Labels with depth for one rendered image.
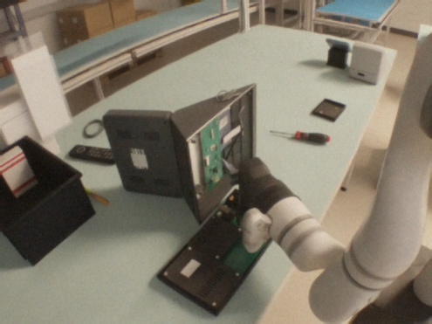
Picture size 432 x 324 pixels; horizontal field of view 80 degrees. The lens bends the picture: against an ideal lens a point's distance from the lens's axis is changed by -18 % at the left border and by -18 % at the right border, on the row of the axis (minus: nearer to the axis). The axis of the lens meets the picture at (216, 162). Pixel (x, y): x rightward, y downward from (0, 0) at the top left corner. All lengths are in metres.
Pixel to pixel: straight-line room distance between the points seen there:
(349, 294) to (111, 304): 0.39
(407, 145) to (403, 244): 0.10
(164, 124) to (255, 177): 0.19
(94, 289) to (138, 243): 0.13
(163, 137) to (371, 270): 0.43
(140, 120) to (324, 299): 0.43
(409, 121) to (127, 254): 0.53
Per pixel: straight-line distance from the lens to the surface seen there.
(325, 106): 1.04
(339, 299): 0.39
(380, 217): 0.29
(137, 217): 0.67
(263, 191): 0.50
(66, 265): 0.65
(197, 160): 0.57
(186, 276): 0.53
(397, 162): 0.26
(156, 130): 0.58
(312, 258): 0.45
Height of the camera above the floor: 1.48
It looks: 38 degrees down
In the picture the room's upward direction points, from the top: 5 degrees counter-clockwise
